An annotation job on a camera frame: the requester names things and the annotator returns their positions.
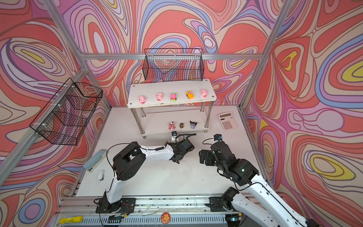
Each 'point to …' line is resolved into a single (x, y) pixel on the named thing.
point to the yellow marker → (71, 220)
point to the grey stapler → (94, 160)
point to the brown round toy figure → (181, 126)
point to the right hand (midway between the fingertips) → (207, 157)
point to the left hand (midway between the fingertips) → (180, 147)
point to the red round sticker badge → (165, 218)
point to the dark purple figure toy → (193, 125)
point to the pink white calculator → (228, 121)
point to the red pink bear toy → (171, 126)
